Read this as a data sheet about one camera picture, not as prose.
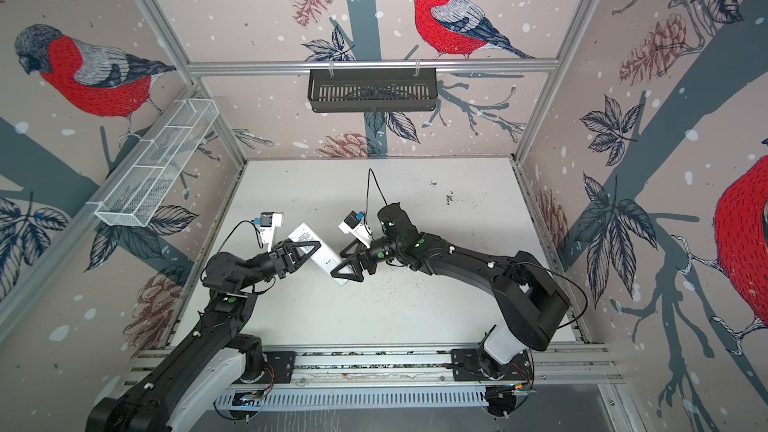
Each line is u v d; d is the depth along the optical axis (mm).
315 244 669
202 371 514
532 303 439
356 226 684
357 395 776
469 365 728
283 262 631
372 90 1067
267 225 646
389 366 748
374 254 686
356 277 661
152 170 761
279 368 731
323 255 676
